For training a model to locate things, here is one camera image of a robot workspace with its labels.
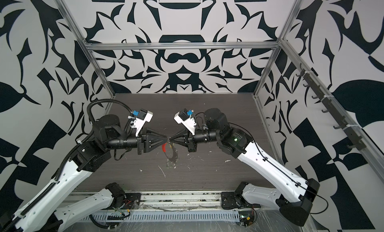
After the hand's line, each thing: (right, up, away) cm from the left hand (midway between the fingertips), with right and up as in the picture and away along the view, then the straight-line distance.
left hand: (167, 136), depth 55 cm
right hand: (+2, -2, +1) cm, 3 cm away
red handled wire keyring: (+1, -12, +10) cm, 16 cm away
